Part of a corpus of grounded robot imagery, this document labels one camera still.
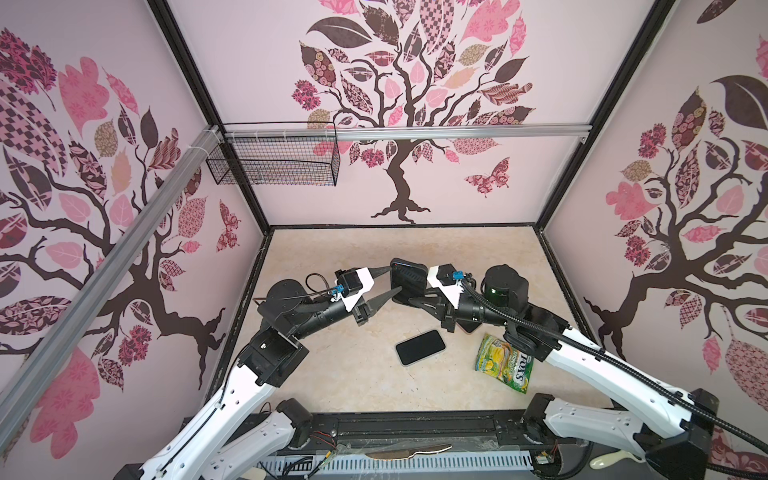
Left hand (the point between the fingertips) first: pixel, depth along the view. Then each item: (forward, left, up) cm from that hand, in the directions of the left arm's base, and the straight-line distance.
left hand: (394, 280), depth 56 cm
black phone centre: (+2, -8, -40) cm, 41 cm away
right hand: (+2, -5, -7) cm, 9 cm away
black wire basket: (+76, +47, -24) cm, 92 cm away
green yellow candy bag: (-3, -31, -37) cm, 48 cm away
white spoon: (-26, -51, -38) cm, 69 cm away
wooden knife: (-24, -3, -39) cm, 46 cm away
